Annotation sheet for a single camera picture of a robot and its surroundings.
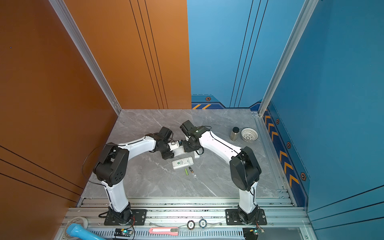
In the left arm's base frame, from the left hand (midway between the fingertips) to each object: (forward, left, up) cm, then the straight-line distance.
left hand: (171, 150), depth 97 cm
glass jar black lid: (+9, -42, +7) cm, 43 cm away
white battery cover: (-4, -17, 0) cm, 17 cm away
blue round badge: (-40, -20, -1) cm, 45 cm away
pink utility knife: (-43, -5, 0) cm, 44 cm away
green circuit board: (-44, +18, -3) cm, 48 cm away
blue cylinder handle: (-44, +36, +4) cm, 57 cm away
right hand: (-4, -11, +9) cm, 15 cm away
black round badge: (-41, -15, -1) cm, 43 cm away
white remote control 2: (-2, -5, +3) cm, 6 cm away
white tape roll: (-41, +37, -2) cm, 55 cm away
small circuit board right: (-43, -46, 0) cm, 63 cm away
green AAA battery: (-14, -11, -1) cm, 18 cm away
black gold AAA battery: (-13, -14, -1) cm, 19 cm away
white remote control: (-9, -8, 0) cm, 12 cm away
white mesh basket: (+12, -54, +2) cm, 55 cm away
